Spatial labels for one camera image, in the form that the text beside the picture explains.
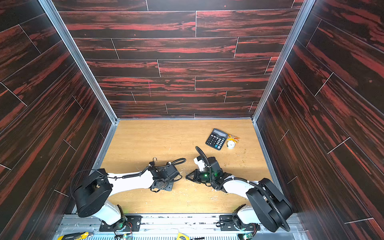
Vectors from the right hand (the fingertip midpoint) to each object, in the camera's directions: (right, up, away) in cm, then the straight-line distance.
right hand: (188, 175), depth 84 cm
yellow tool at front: (-2, -25, -15) cm, 29 cm away
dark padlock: (-23, +5, +12) cm, 27 cm away
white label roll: (+30, +16, +19) cm, 39 cm away
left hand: (-11, -7, +4) cm, 13 cm away
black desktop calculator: (+20, +20, +21) cm, 35 cm away
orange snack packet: (+32, +21, +22) cm, 44 cm away
